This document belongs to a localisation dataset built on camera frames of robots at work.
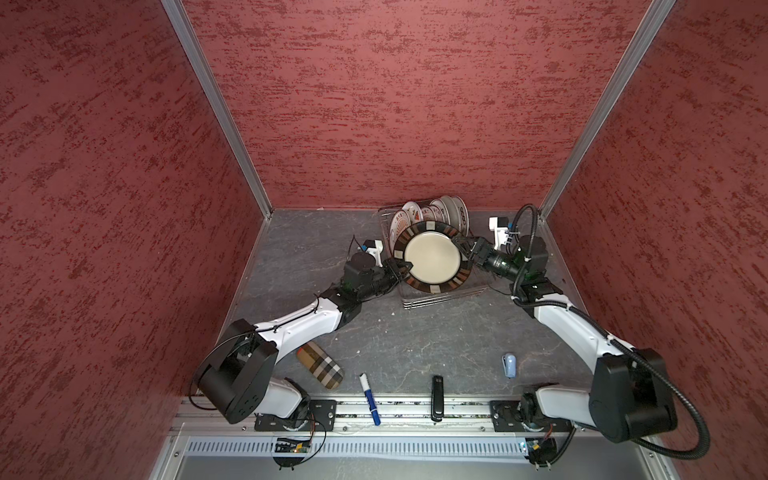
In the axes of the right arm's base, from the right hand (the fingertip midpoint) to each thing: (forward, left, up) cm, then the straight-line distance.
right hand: (453, 249), depth 79 cm
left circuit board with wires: (-40, +44, -27) cm, 66 cm away
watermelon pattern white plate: (+23, +9, -9) cm, 26 cm away
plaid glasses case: (-23, +37, -21) cm, 48 cm away
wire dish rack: (-7, +12, -15) cm, 21 cm away
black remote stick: (-31, +6, -25) cm, 40 cm away
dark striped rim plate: (-1, +3, -5) cm, 6 cm away
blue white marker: (-31, +23, -23) cm, 45 cm away
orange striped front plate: (+23, +13, -13) cm, 29 cm away
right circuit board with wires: (-43, -19, -27) cm, 54 cm away
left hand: (-3, +11, -5) cm, 12 cm away
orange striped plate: (+22, +4, -8) cm, 23 cm away
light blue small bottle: (-24, -15, -22) cm, 36 cm away
